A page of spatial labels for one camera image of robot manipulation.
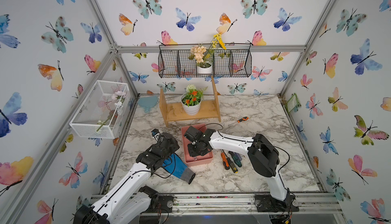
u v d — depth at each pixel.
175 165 0.88
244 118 1.04
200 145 0.65
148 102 1.23
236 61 0.99
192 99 0.88
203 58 0.83
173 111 1.01
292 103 1.10
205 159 0.81
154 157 0.59
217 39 0.81
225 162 0.85
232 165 0.84
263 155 0.50
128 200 0.47
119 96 0.76
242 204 0.75
